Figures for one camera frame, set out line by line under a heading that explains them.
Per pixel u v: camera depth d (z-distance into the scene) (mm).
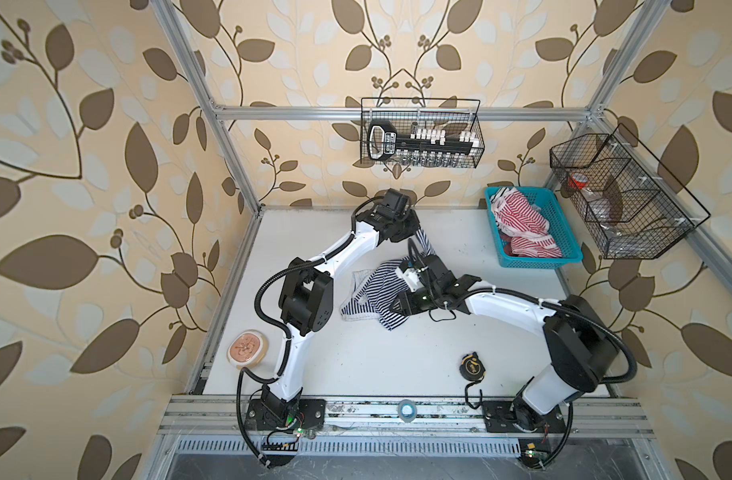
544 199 1123
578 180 882
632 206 730
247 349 829
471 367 794
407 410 753
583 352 448
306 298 543
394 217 737
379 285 966
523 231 1050
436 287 679
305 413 740
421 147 845
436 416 753
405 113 903
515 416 665
